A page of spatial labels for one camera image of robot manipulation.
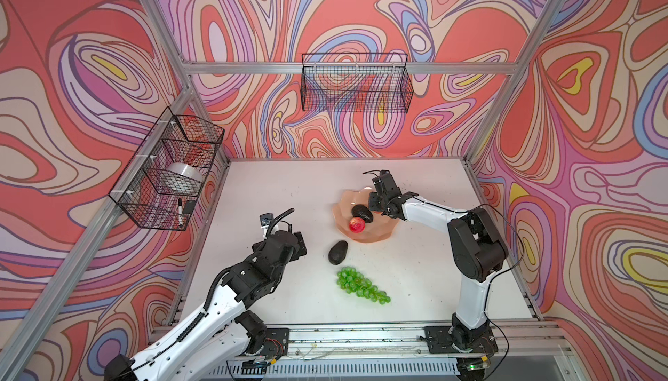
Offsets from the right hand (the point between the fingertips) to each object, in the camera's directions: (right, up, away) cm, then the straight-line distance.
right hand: (377, 203), depth 99 cm
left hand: (-29, -8, -21) cm, 37 cm away
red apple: (-8, -7, -7) cm, 13 cm away
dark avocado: (-15, -16, -13) cm, 25 cm away
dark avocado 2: (-7, -3, -1) cm, 7 cm away
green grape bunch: (-11, -23, -19) cm, 32 cm away
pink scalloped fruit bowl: (+1, -10, -3) cm, 10 cm away
